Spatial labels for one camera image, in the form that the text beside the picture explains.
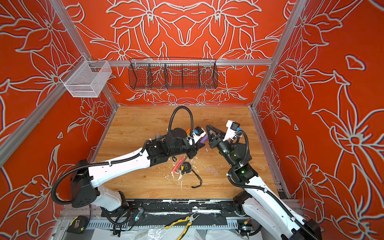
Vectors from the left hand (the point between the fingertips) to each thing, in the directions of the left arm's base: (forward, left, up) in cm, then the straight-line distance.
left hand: (203, 139), depth 70 cm
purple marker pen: (-2, 0, +3) cm, 4 cm away
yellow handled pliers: (-30, +5, -24) cm, 38 cm away
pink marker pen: (-3, +14, -25) cm, 28 cm away
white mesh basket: (+37, +74, +6) cm, 83 cm away
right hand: (+1, 0, +7) cm, 7 cm away
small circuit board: (-31, -22, -25) cm, 46 cm away
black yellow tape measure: (-35, +56, -23) cm, 70 cm away
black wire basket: (+50, +24, +4) cm, 55 cm away
